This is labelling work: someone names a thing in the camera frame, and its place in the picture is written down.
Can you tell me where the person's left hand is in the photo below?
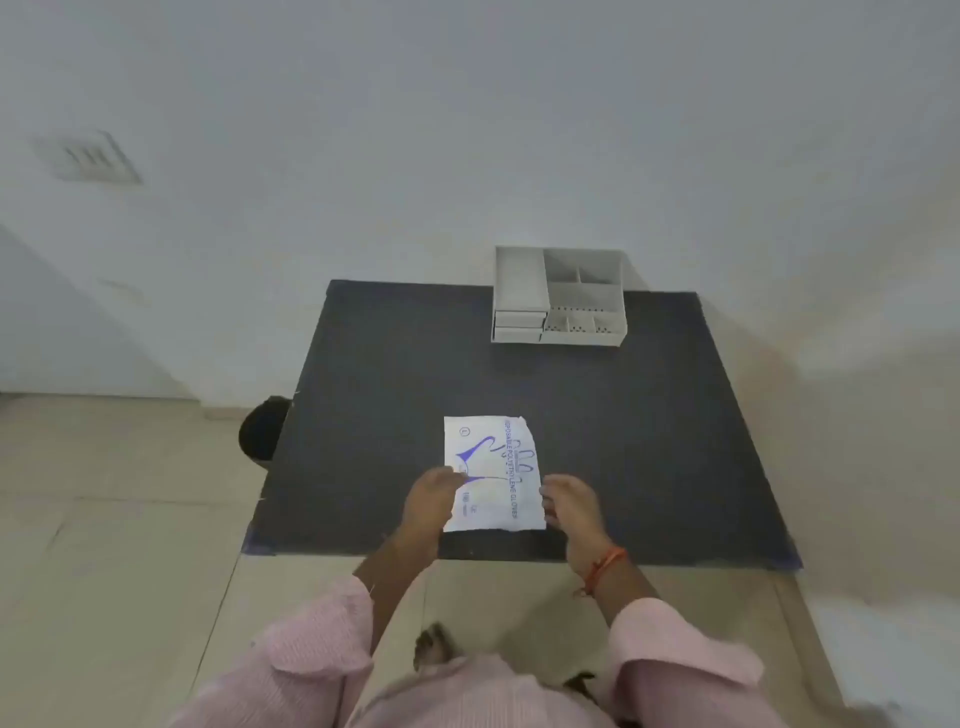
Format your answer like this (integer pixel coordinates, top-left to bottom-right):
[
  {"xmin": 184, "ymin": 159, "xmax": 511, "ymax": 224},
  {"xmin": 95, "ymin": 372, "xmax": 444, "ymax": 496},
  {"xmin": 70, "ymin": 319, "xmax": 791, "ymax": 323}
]
[{"xmin": 397, "ymin": 466, "xmax": 469, "ymax": 556}]

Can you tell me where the person's right hand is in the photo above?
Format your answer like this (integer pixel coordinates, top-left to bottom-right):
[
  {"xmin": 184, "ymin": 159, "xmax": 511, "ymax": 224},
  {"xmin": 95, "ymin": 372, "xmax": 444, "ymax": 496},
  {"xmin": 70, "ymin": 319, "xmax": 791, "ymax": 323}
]
[{"xmin": 538, "ymin": 474, "xmax": 613, "ymax": 576}]

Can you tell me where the white blue-printed glove packet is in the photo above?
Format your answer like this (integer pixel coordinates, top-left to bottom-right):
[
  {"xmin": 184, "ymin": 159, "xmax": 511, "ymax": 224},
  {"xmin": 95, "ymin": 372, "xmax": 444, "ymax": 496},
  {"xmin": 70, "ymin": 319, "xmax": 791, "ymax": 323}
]
[{"xmin": 441, "ymin": 414, "xmax": 549, "ymax": 534}]

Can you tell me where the grey desk organiser with drawers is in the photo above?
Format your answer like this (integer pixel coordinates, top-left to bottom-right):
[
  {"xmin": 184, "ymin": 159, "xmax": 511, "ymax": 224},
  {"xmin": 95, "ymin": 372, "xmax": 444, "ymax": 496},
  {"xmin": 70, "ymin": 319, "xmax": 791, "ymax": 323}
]
[{"xmin": 491, "ymin": 245, "xmax": 628, "ymax": 346}]

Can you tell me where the person's right forearm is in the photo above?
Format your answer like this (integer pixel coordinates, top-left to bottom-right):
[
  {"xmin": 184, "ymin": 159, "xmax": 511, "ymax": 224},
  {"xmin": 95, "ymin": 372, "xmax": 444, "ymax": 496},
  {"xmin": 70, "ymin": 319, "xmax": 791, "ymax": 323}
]
[{"xmin": 577, "ymin": 551, "xmax": 663, "ymax": 630}]

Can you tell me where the person's left forearm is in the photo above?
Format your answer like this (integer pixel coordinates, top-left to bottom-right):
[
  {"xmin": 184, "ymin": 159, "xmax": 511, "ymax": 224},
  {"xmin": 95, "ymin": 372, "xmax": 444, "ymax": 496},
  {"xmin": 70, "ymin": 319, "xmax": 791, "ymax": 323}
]
[{"xmin": 350, "ymin": 528, "xmax": 442, "ymax": 661}]

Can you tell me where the person's left foot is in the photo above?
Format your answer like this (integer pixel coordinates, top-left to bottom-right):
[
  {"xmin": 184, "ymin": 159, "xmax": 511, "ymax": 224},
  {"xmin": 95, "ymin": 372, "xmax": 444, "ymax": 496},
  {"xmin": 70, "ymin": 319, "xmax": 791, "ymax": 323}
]
[{"xmin": 413, "ymin": 626, "xmax": 455, "ymax": 673}]

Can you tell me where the black trash bin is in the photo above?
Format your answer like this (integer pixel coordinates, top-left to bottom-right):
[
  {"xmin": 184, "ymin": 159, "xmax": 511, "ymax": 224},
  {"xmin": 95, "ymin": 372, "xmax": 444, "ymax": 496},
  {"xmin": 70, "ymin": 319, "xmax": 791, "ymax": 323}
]
[{"xmin": 238, "ymin": 395, "xmax": 294, "ymax": 472}]

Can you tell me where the pink striped shirt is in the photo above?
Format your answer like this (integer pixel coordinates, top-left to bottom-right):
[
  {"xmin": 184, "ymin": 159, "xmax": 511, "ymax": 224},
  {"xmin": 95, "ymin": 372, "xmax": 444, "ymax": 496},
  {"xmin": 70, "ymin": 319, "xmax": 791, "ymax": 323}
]
[{"xmin": 168, "ymin": 575, "xmax": 789, "ymax": 728}]

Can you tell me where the white door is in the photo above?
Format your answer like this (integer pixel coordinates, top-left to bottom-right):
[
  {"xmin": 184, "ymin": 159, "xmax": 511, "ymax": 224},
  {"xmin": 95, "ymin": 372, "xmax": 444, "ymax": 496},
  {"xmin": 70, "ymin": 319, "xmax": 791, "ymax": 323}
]
[{"xmin": 0, "ymin": 221, "xmax": 193, "ymax": 399}]

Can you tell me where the orange thread bracelet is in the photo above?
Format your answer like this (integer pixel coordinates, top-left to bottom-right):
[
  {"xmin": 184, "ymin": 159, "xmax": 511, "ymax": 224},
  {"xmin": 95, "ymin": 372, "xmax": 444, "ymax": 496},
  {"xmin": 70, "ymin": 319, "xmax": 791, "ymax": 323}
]
[{"xmin": 573, "ymin": 545, "xmax": 630, "ymax": 599}]

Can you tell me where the white wall switch plate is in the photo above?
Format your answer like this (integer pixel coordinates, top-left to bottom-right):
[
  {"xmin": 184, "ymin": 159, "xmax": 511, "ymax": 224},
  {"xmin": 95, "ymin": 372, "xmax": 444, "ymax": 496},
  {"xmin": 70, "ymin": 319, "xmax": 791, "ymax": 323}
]
[{"xmin": 29, "ymin": 131, "xmax": 144, "ymax": 185}]

